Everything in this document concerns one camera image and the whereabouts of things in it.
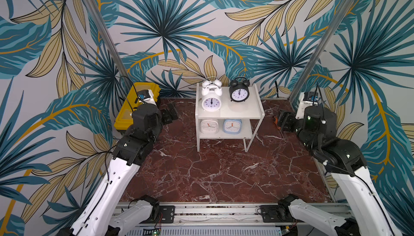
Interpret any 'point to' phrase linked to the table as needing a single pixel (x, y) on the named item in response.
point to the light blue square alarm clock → (232, 126)
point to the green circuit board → (156, 233)
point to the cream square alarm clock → (209, 126)
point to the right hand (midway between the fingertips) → (288, 111)
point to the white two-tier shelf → (250, 112)
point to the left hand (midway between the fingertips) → (165, 108)
